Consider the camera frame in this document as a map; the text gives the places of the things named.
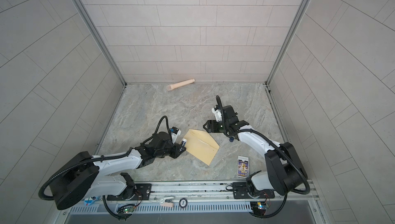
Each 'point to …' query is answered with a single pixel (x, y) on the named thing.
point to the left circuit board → (126, 209)
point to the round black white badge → (183, 203)
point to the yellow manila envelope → (201, 144)
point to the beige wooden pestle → (171, 87)
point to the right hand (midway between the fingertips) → (207, 127)
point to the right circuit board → (259, 207)
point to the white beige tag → (163, 203)
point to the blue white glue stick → (183, 142)
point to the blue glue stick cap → (231, 139)
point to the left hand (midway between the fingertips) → (188, 147)
